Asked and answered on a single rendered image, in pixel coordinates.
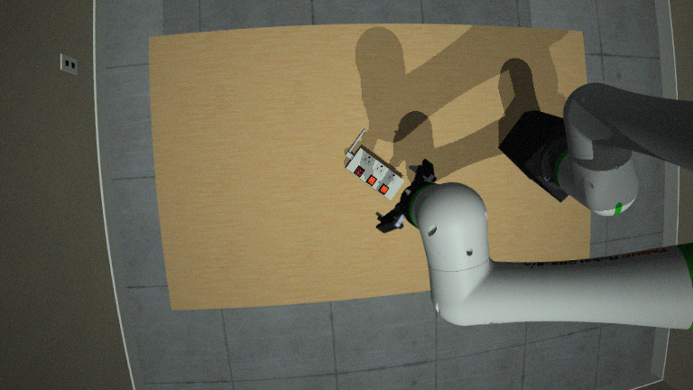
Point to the white power strip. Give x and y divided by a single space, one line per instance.
368 169

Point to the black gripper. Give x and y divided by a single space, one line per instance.
394 218

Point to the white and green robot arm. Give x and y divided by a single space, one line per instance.
651 287

